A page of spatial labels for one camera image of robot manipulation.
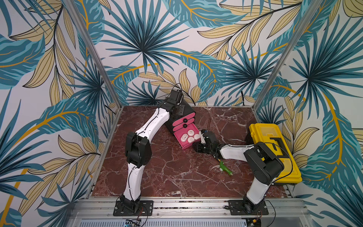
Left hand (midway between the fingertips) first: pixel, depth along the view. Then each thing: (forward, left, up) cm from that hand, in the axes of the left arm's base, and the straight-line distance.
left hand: (179, 109), depth 92 cm
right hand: (-17, -11, -17) cm, 26 cm away
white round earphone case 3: (-10, -13, -16) cm, 23 cm away
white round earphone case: (-7, -8, -16) cm, 20 cm away
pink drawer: (-3, -8, -3) cm, 9 cm away
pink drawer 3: (-11, -7, -16) cm, 21 cm away
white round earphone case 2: (-13, -9, -17) cm, 23 cm away
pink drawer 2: (-8, 0, -8) cm, 12 cm away
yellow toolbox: (-17, -55, -2) cm, 58 cm away
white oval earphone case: (-11, -4, -16) cm, 20 cm away
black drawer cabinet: (+3, -6, -4) cm, 8 cm away
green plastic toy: (-30, -28, -18) cm, 45 cm away
